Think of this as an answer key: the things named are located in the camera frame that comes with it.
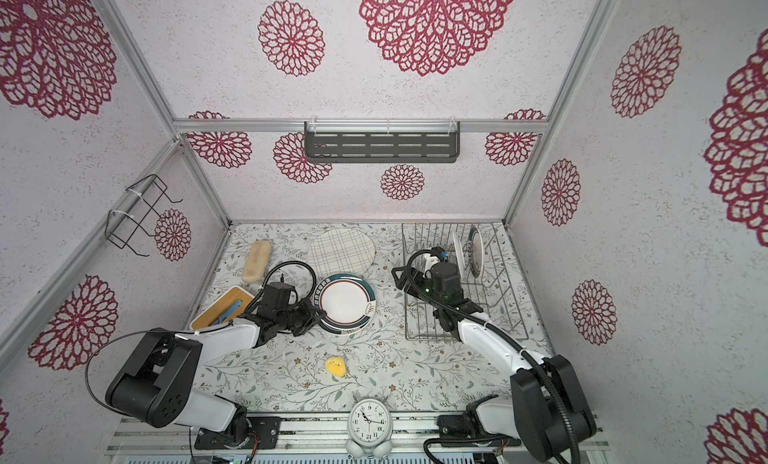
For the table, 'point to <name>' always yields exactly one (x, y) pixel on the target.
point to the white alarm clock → (370, 428)
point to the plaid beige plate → (337, 251)
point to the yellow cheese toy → (336, 366)
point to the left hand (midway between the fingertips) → (328, 313)
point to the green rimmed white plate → (345, 322)
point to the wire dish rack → (488, 275)
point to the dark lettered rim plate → (460, 254)
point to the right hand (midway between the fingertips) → (398, 271)
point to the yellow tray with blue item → (230, 306)
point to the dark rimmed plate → (476, 251)
